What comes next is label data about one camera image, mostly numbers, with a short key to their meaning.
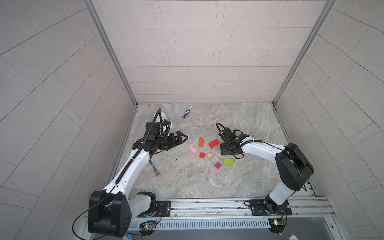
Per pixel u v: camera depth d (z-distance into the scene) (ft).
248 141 1.94
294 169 1.48
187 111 3.58
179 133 2.31
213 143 3.07
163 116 3.49
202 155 2.94
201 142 3.09
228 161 2.86
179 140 2.24
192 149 3.00
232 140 2.18
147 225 2.11
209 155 2.91
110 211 1.27
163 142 2.19
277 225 2.23
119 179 1.39
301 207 2.38
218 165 2.79
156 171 2.69
